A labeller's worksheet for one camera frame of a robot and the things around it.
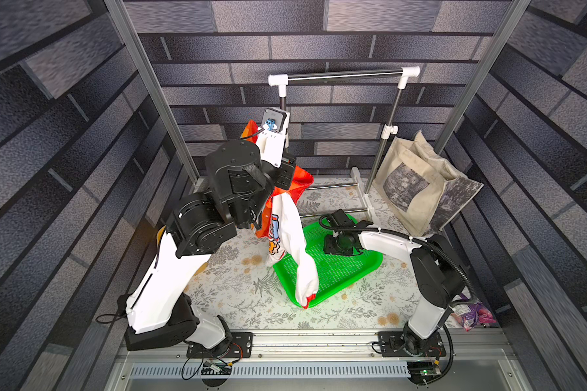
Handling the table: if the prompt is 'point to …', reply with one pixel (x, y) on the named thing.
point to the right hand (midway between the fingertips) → (327, 247)
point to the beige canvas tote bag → (417, 186)
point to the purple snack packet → (478, 314)
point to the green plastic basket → (334, 272)
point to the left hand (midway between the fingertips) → (282, 138)
